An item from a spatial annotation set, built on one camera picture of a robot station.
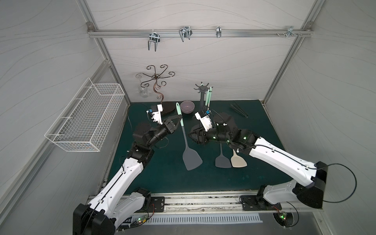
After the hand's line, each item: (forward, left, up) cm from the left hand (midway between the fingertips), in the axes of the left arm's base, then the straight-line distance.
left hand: (182, 118), depth 66 cm
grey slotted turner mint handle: (-13, -4, -16) cm, 21 cm away
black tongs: (+41, -38, -34) cm, 66 cm away
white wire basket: (-1, +47, -4) cm, 47 cm away
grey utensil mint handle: (+15, -13, -1) cm, 20 cm away
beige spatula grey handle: (-6, -32, -33) cm, 46 cm away
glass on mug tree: (+35, +29, -13) cm, 47 cm away
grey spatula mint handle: (-6, -22, -33) cm, 40 cm away
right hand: (-4, -3, -5) cm, 7 cm away
